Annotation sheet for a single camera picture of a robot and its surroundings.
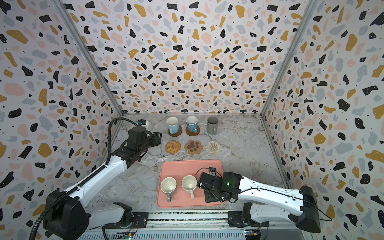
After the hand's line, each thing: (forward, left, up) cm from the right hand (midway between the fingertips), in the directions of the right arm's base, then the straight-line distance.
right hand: (208, 198), depth 71 cm
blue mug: (+47, +24, 0) cm, 53 cm away
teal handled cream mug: (+8, +22, -8) cm, 24 cm away
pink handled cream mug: (+10, +11, -8) cm, 16 cm away
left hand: (+30, +27, +11) cm, 42 cm away
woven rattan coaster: (+35, +24, -10) cm, 44 cm away
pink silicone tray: (+2, +13, -9) cm, 17 cm away
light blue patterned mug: (+51, +11, -2) cm, 52 cm away
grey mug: (+47, -3, -1) cm, 47 cm away
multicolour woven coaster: (+35, -4, -11) cm, 37 cm away
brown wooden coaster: (+46, +23, -10) cm, 52 cm away
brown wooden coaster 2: (+48, +15, -9) cm, 51 cm away
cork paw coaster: (+35, +10, -10) cm, 38 cm away
